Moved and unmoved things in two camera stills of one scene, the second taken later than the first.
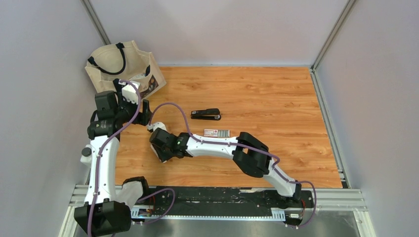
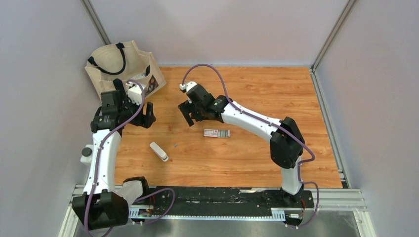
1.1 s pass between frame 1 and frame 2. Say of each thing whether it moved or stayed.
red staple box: stayed
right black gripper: moved
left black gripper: stayed
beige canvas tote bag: stayed
